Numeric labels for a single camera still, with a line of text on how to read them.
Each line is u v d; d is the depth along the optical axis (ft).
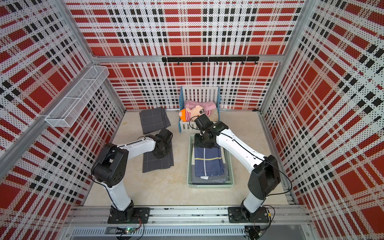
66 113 2.29
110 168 1.61
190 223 2.37
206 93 3.73
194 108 3.31
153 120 3.75
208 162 2.87
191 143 3.08
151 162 2.98
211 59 2.92
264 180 1.42
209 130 1.86
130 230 2.27
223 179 2.68
